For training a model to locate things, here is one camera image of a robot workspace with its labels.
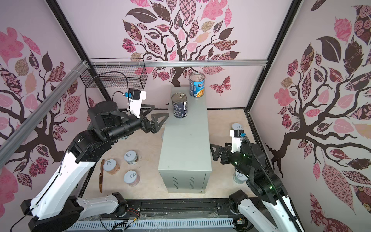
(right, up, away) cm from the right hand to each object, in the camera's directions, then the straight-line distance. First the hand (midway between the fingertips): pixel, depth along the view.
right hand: (218, 143), depth 63 cm
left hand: (-24, +13, -9) cm, 29 cm away
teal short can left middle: (-49, -12, +24) cm, 56 cm away
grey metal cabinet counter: (-15, -6, -8) cm, 18 cm away
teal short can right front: (+15, -22, +16) cm, 31 cm away
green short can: (+22, +7, +40) cm, 47 cm away
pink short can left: (-46, -22, +16) cm, 53 cm away
